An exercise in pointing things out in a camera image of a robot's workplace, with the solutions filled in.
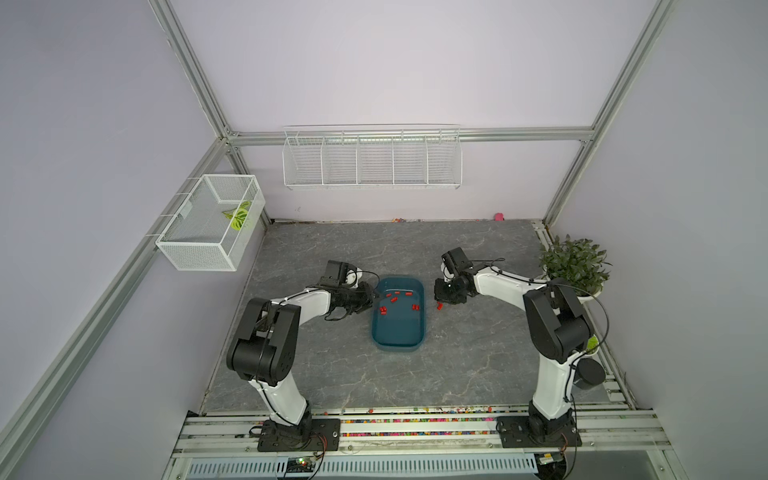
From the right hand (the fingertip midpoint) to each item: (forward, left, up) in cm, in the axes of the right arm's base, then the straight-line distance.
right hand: (436, 294), depth 98 cm
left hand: (-4, +18, +4) cm, 19 cm away
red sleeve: (-4, -1, -1) cm, 4 cm away
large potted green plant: (-1, -38, +18) cm, 42 cm away
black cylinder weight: (-27, -38, +3) cm, 47 cm away
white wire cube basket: (+9, +63, +26) cm, 68 cm away
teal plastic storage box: (-7, +13, -3) cm, 15 cm away
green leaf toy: (+8, +56, +29) cm, 64 cm away
